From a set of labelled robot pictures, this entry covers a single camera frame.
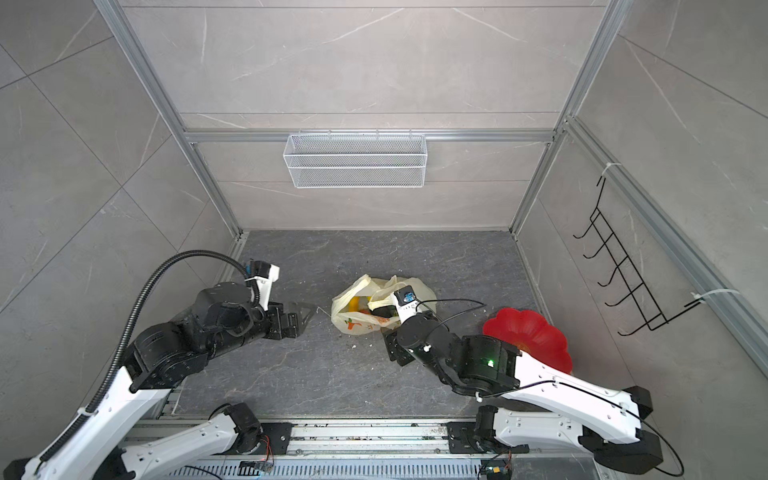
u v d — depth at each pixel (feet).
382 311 2.21
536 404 1.41
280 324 1.71
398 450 2.40
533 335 2.97
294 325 1.76
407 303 1.73
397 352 1.79
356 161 3.32
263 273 1.75
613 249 2.38
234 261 1.62
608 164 2.30
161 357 1.25
